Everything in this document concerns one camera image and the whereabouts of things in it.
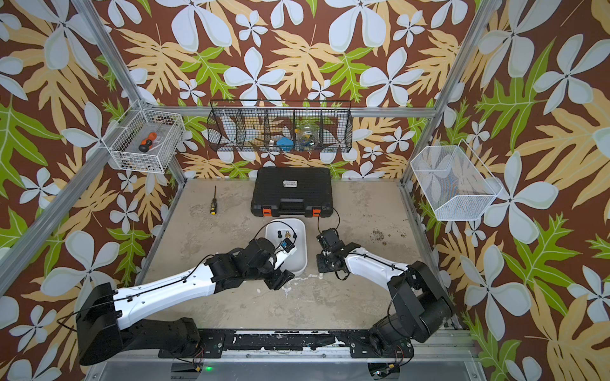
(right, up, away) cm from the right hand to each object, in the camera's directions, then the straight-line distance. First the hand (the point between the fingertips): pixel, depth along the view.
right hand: (321, 262), depth 91 cm
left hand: (-11, +2, -14) cm, 18 cm away
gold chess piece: (-14, +10, +8) cm, 19 cm away
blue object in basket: (-14, +47, +2) cm, 49 cm away
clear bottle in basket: (-6, +49, +5) cm, 50 cm away
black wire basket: (-17, +55, +7) cm, 58 cm away
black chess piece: (-17, +10, +7) cm, 21 cm away
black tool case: (-8, +28, +13) cm, 32 cm away
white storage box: (-19, +12, +10) cm, 24 cm away
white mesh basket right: (+47, +29, -9) cm, 56 cm away
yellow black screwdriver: (-49, +23, +18) cm, 57 cm away
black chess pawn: (-11, +9, +8) cm, 16 cm away
